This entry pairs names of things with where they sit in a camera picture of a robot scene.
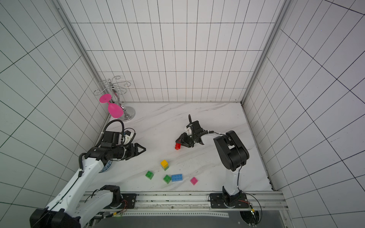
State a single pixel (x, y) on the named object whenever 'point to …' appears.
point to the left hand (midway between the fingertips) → (140, 153)
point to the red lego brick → (177, 146)
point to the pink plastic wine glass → (115, 110)
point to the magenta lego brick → (194, 181)
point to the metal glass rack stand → (129, 113)
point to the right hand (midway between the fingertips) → (179, 139)
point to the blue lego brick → (177, 177)
